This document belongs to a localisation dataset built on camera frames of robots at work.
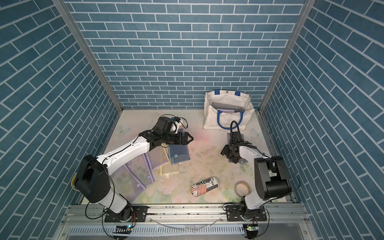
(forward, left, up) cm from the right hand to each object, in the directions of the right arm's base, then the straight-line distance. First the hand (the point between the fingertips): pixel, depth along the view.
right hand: (226, 155), depth 95 cm
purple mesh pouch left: (-6, +43, +2) cm, 44 cm away
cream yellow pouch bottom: (-12, +35, 0) cm, 37 cm away
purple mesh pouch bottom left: (-23, +57, 0) cm, 61 cm away
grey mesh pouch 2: (+14, -2, 0) cm, 14 cm away
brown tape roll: (-20, -8, -1) cm, 21 cm away
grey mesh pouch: (+30, 0, +13) cm, 33 cm away
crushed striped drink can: (-22, +14, +3) cm, 26 cm away
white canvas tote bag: (+19, +9, +12) cm, 24 cm away
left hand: (-1, +22, +17) cm, 27 cm away
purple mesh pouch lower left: (-13, +52, 0) cm, 53 cm away
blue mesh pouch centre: (-2, +31, +2) cm, 31 cm away
